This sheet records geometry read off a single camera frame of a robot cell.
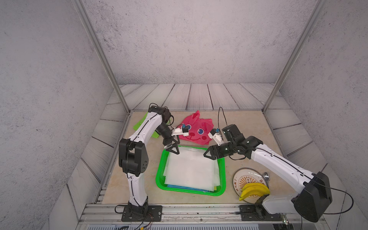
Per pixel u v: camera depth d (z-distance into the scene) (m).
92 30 0.78
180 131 0.74
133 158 0.51
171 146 0.71
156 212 0.73
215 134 0.71
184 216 0.73
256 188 0.75
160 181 0.76
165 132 0.73
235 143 0.60
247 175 0.85
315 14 0.73
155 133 0.75
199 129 1.08
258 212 0.66
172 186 0.77
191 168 0.79
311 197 0.39
